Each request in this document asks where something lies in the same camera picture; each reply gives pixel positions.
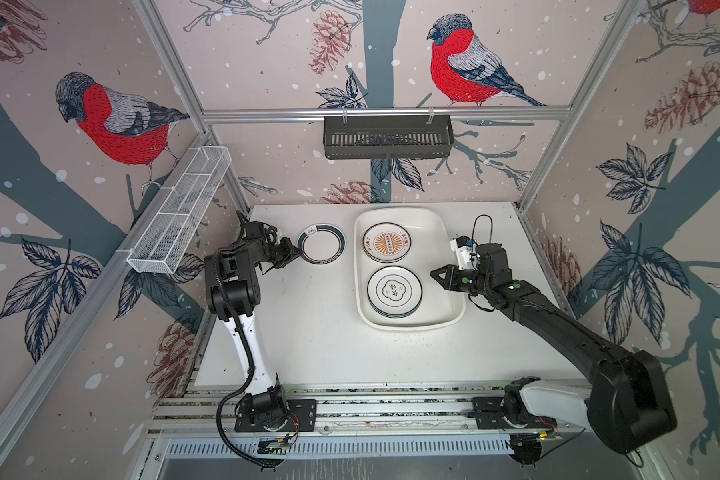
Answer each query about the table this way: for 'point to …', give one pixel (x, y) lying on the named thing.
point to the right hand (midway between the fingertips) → (431, 275)
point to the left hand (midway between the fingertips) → (300, 249)
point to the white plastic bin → (431, 249)
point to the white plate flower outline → (395, 292)
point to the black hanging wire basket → (388, 139)
